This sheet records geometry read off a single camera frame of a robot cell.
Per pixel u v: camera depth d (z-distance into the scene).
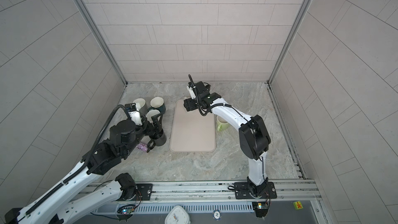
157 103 0.95
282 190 0.72
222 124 0.85
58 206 0.40
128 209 0.64
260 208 0.68
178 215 0.63
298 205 0.67
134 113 0.56
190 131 0.90
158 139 0.80
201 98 0.66
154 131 0.59
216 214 0.65
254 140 0.50
